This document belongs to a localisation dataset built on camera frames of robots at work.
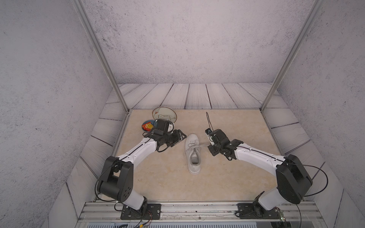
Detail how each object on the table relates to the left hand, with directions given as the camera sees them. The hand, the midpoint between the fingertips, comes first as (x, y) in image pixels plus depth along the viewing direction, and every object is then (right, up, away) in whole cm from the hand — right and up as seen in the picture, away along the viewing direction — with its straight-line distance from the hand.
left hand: (186, 138), depth 86 cm
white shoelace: (+5, -6, +1) cm, 8 cm away
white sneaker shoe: (+5, -14, -3) cm, 15 cm away
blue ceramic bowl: (-30, +9, +25) cm, 40 cm away
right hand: (+17, -4, +3) cm, 18 cm away
